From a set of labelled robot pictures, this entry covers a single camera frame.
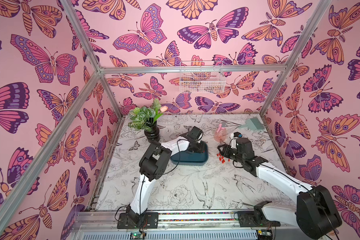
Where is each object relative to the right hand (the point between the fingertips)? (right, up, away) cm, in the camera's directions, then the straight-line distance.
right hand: (217, 148), depth 86 cm
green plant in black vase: (-42, +18, +2) cm, 45 cm away
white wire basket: (-9, +44, +9) cm, 46 cm away
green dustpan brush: (+34, +15, +28) cm, 46 cm away
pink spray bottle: (+7, +6, +21) cm, 22 cm away
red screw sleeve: (+4, -8, +9) cm, 13 cm away
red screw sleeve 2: (+5, -10, +8) cm, 14 cm away
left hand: (-6, -2, +13) cm, 14 cm away
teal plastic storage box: (-17, -8, +12) cm, 23 cm away
